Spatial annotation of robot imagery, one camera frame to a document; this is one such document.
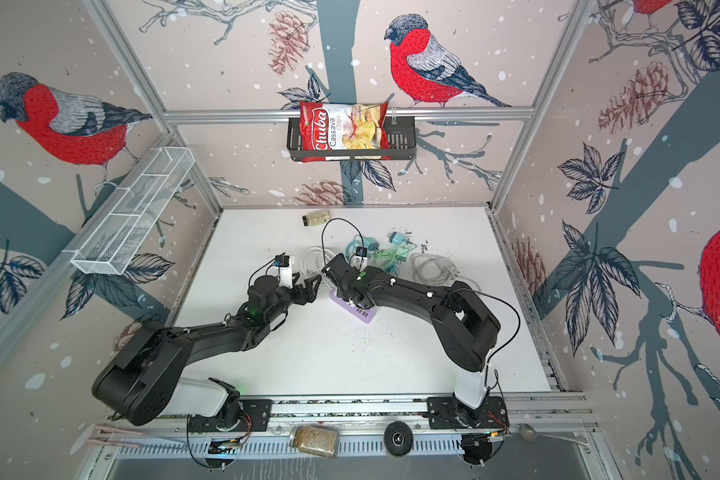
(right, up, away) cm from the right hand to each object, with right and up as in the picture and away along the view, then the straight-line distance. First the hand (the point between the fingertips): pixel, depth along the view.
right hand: (346, 292), depth 89 cm
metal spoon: (+45, -30, -19) cm, 58 cm away
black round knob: (+13, -25, -28) cm, 40 cm away
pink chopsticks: (-55, -32, -19) cm, 67 cm away
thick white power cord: (-4, +13, -21) cm, 24 cm away
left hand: (-11, +5, -2) cm, 12 cm away
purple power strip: (+6, -7, -1) cm, 9 cm away
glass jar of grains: (-5, -29, -23) cm, 38 cm away
